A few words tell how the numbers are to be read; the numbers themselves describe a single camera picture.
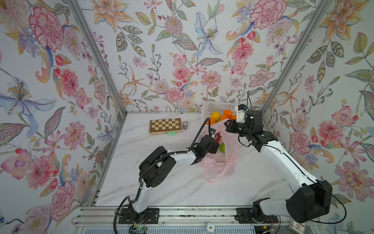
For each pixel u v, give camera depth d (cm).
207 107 117
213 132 81
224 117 111
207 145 72
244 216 73
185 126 108
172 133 107
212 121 109
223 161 83
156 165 53
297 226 70
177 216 76
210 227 66
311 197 40
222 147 95
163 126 110
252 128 60
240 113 71
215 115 111
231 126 69
